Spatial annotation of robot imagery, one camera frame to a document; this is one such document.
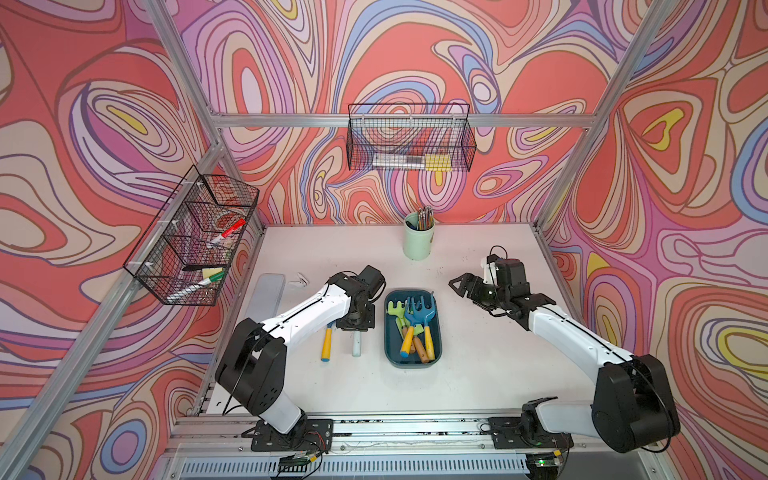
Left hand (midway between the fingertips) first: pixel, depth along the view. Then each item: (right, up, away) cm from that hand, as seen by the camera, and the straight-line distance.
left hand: (365, 326), depth 85 cm
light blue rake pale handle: (-2, -4, -4) cm, 6 cm away
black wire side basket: (-45, +20, -12) cm, 51 cm away
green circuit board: (-16, -29, -15) cm, 36 cm away
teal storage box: (+8, -5, +3) cm, 10 cm away
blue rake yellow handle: (+18, +3, +4) cm, 19 cm away
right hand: (+28, +9, +1) cm, 29 cm away
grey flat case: (-35, +6, +14) cm, 38 cm away
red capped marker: (-31, +29, -10) cm, 44 cm away
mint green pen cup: (+17, +28, +12) cm, 35 cm away
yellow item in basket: (+22, +49, +6) cm, 54 cm away
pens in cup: (+19, +33, +15) cm, 41 cm away
